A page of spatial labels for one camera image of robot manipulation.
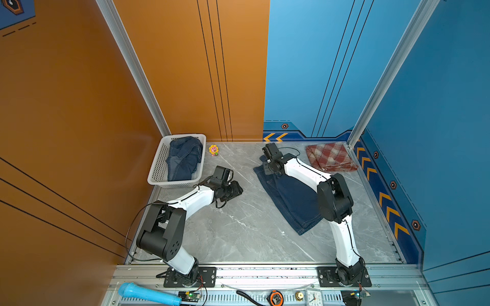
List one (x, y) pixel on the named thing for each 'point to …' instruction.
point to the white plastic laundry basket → (158, 174)
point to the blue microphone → (129, 289)
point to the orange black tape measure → (275, 298)
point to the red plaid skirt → (332, 157)
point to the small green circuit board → (188, 296)
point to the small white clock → (314, 297)
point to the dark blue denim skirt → (297, 203)
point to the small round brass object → (298, 296)
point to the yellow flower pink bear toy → (213, 150)
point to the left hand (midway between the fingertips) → (241, 189)
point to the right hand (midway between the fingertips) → (268, 167)
